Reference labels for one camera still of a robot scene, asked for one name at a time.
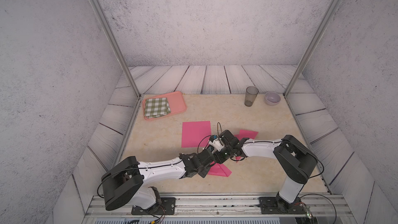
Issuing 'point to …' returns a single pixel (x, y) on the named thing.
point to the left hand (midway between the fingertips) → (207, 167)
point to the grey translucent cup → (251, 94)
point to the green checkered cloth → (158, 107)
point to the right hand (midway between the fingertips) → (214, 159)
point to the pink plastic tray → (176, 100)
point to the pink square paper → (245, 134)
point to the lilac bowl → (272, 98)
